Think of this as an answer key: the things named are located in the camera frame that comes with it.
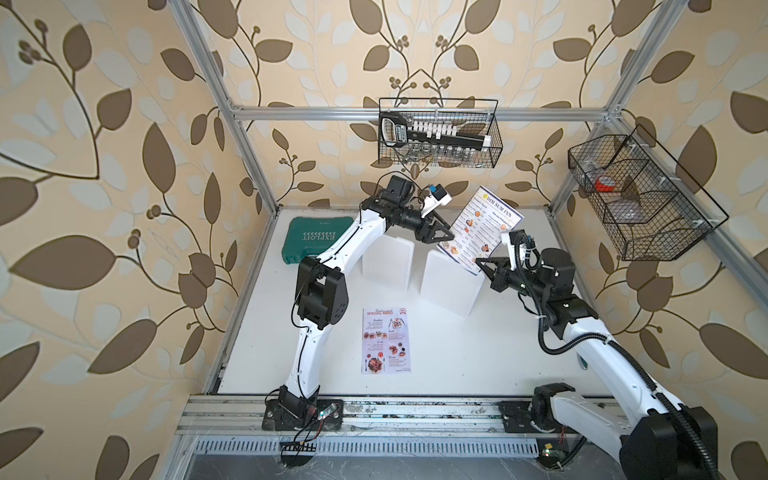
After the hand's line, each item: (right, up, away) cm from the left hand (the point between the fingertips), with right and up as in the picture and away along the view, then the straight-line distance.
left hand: (444, 226), depth 82 cm
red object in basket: (+45, +11, +1) cm, 46 cm away
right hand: (+8, -9, -4) cm, 13 cm away
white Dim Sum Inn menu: (+8, -1, -5) cm, 9 cm away
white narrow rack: (-15, -11, +11) cm, 21 cm away
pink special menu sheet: (-17, -35, +5) cm, 39 cm away
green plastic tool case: (-43, -3, +24) cm, 50 cm away
